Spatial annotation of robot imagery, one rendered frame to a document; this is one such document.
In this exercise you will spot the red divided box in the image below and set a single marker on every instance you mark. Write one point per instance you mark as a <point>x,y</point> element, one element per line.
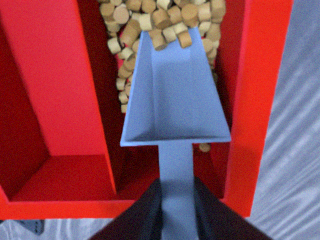
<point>61,124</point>

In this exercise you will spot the light blue plastic scoop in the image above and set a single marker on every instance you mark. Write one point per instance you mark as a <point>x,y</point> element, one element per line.
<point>173,103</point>

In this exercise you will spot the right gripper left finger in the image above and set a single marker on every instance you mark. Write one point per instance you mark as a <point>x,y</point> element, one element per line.
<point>140,221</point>

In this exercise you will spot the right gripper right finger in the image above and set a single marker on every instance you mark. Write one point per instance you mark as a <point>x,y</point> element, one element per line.
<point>217,221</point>

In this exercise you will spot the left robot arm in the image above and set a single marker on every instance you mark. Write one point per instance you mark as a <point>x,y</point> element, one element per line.
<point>35,226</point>

